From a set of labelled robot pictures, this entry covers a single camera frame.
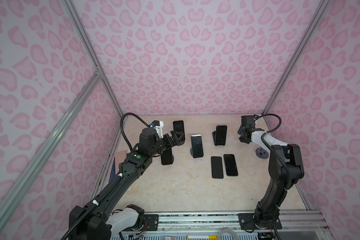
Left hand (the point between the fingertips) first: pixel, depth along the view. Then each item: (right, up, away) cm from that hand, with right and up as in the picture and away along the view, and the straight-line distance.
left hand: (179, 134), depth 73 cm
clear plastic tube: (+23, -45, -3) cm, 51 cm away
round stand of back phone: (0, -8, +31) cm, 32 cm away
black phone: (-1, +4, +24) cm, 24 cm away
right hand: (+44, +2, +25) cm, 51 cm away
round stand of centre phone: (+7, -12, +22) cm, 26 cm away
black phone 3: (+22, -23, +17) cm, 36 cm away
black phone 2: (-8, -14, +17) cm, 24 cm away
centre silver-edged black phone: (+10, -8, +20) cm, 24 cm away
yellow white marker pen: (+10, -47, -4) cm, 49 cm away
